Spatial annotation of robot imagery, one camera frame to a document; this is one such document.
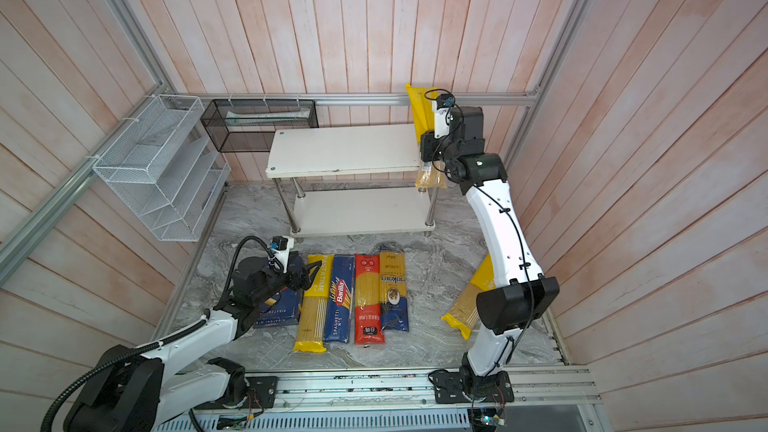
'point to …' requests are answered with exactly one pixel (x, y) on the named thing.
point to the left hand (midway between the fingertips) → (310, 262)
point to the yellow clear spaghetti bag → (464, 313)
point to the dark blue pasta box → (283, 308)
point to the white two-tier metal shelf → (351, 181)
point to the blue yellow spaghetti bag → (393, 291)
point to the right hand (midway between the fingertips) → (425, 133)
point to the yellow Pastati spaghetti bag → (312, 317)
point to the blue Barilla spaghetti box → (340, 304)
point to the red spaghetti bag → (368, 320)
